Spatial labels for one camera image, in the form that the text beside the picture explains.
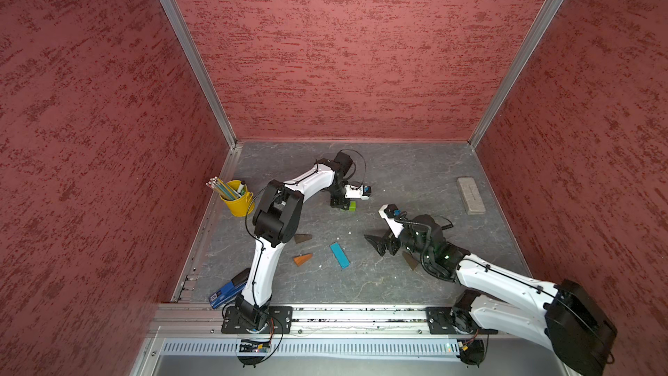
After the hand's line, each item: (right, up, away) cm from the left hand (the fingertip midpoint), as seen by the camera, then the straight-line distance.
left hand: (342, 203), depth 98 cm
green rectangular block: (+4, -1, -2) cm, 4 cm away
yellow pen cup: (-35, +1, -11) cm, 36 cm away
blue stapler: (-33, -23, -22) cm, 46 cm away
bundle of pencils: (-41, +7, -11) cm, 43 cm away
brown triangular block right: (+23, -17, -12) cm, 31 cm away
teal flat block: (-1, -16, -12) cm, 20 cm away
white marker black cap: (-37, +6, -7) cm, 38 cm away
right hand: (+10, -6, -17) cm, 21 cm away
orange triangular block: (-14, -17, -14) cm, 26 cm away
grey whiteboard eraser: (+51, +3, +2) cm, 51 cm away
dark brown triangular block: (-15, -11, -9) cm, 20 cm away
